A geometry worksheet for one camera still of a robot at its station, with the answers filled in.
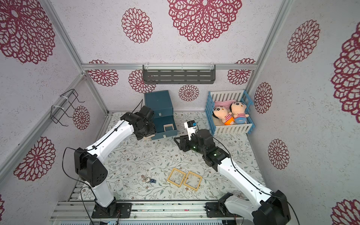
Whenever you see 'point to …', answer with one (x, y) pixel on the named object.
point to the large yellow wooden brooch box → (176, 177)
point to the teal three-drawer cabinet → (160, 102)
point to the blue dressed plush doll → (238, 109)
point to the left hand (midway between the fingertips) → (150, 134)
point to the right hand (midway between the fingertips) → (180, 138)
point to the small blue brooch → (147, 179)
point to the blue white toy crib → (224, 98)
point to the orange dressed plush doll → (221, 113)
